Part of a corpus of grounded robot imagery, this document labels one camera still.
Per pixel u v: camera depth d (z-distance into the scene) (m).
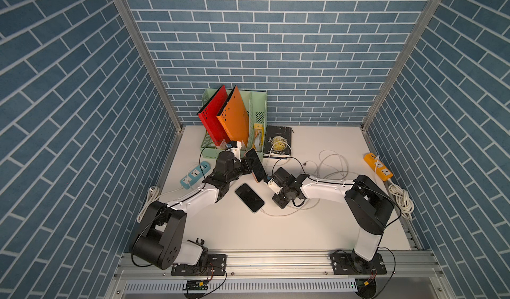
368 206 0.50
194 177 0.96
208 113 0.87
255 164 0.85
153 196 0.91
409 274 1.24
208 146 1.10
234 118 0.99
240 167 0.75
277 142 1.09
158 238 0.42
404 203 0.87
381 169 0.99
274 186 0.80
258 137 1.09
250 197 0.93
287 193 0.70
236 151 0.79
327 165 1.05
